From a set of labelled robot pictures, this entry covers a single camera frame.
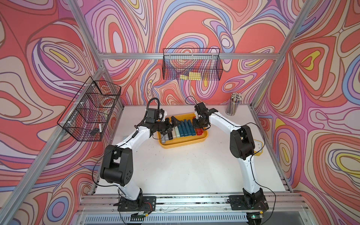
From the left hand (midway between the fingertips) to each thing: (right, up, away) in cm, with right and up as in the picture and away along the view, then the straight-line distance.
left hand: (178, 126), depth 86 cm
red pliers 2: (+15, -5, +12) cm, 20 cm away
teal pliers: (+2, -2, +15) cm, 15 cm away
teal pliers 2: (+5, -3, +15) cm, 16 cm away
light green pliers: (0, -7, +12) cm, 14 cm away
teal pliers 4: (+9, -4, +15) cm, 18 cm away
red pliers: (+14, -3, +13) cm, 20 cm away
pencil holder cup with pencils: (+42, +16, +18) cm, 48 cm away
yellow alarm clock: (+54, -14, +7) cm, 56 cm away
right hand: (+13, -3, +14) cm, 19 cm away
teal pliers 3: (+7, -2, +15) cm, 17 cm away
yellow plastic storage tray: (+4, -11, +12) cm, 16 cm away
